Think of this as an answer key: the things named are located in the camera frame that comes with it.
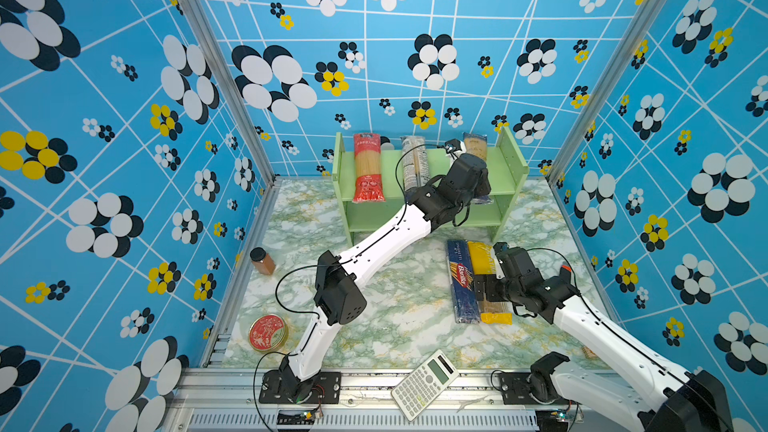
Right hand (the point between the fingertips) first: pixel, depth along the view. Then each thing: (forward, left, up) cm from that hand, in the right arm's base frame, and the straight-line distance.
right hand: (488, 283), depth 83 cm
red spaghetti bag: (+17, +33, +24) cm, 44 cm away
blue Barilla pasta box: (+1, +7, -3) cm, 8 cm away
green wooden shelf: (+27, -7, +18) cm, 33 cm away
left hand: (+18, +3, +25) cm, 31 cm away
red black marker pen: (+8, -27, -8) cm, 30 cm away
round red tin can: (-12, +61, -4) cm, 62 cm away
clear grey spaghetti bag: (+25, +21, +23) cm, 40 cm away
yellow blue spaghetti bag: (+32, +2, +23) cm, 40 cm away
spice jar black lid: (+6, +66, +2) cm, 66 cm away
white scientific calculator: (-25, +20, -6) cm, 32 cm away
